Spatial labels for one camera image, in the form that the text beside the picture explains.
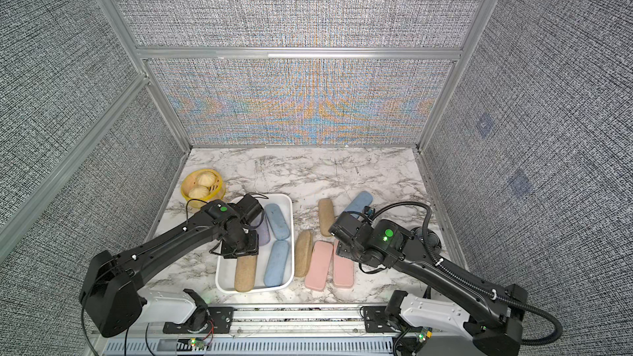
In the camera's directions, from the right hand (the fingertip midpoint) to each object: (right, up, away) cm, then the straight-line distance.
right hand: (348, 244), depth 71 cm
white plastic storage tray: (-39, -11, +10) cm, 42 cm away
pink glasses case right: (0, -11, +11) cm, 16 cm away
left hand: (-28, -5, +7) cm, 29 cm away
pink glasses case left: (-8, -10, +10) cm, 17 cm away
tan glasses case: (-5, +4, +22) cm, 23 cm away
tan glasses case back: (-30, -10, +2) cm, 32 cm away
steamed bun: (-55, +13, +26) cm, 62 cm away
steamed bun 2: (-54, +18, +29) cm, 64 cm away
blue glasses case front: (-23, +2, +22) cm, 32 cm away
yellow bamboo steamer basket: (-49, +13, +29) cm, 59 cm away
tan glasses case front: (-13, -4, +13) cm, 19 cm away
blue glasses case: (+9, +9, +27) cm, 30 cm away
